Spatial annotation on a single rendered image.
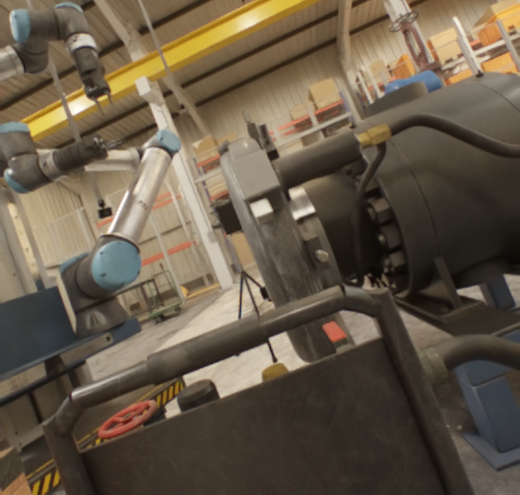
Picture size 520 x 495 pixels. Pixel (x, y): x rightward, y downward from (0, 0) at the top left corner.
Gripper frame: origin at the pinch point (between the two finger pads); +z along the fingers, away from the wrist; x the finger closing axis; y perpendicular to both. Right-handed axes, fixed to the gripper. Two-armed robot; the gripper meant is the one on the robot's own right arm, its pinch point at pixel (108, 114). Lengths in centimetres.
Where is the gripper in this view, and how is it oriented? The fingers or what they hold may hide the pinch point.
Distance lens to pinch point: 129.1
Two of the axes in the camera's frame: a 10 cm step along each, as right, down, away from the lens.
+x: 9.3, -3.8, -0.3
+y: -0.6, -0.5, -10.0
